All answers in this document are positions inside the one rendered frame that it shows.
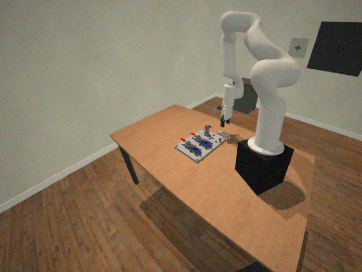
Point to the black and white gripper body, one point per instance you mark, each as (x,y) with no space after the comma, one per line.
(227,112)

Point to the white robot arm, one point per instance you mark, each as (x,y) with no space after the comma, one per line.
(266,76)

